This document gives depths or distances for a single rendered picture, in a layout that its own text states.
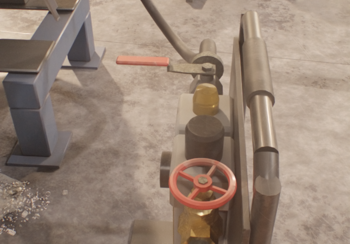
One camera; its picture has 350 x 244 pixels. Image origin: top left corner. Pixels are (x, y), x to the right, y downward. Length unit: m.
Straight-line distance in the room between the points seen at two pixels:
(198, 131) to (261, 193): 0.15
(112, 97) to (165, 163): 0.91
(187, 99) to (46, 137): 0.63
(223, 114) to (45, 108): 0.66
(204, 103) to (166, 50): 1.09
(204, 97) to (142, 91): 0.88
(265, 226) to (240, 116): 0.18
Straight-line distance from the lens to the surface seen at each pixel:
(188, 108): 0.67
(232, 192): 0.49
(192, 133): 0.55
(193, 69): 0.73
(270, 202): 0.44
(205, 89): 0.64
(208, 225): 0.53
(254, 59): 0.57
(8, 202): 1.22
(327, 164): 1.31
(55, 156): 1.29
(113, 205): 1.16
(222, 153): 0.59
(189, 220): 0.53
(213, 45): 0.85
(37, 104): 1.18
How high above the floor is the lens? 0.87
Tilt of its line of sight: 38 degrees down
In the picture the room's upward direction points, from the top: straight up
